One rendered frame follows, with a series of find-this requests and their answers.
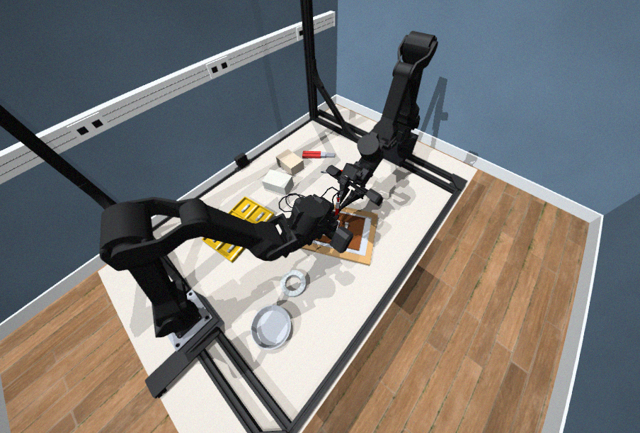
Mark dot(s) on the beige block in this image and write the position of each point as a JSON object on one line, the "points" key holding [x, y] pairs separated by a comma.
{"points": [[290, 162]]}

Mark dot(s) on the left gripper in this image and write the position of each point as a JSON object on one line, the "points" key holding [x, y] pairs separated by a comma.
{"points": [[359, 192]]}

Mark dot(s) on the red-handled pliers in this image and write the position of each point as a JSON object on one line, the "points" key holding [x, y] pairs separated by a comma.
{"points": [[317, 154]]}

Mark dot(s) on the white rectangular block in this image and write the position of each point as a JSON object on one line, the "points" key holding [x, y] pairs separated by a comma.
{"points": [[278, 182]]}

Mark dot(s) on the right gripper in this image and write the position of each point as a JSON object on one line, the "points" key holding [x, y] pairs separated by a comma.
{"points": [[340, 238]]}

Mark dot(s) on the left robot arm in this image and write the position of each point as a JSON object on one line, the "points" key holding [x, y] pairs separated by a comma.
{"points": [[417, 50]]}

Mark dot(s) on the yellow tray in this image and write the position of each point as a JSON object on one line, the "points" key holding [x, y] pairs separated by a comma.
{"points": [[250, 214]]}

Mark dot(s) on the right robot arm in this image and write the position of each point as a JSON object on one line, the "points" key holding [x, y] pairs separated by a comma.
{"points": [[127, 240]]}

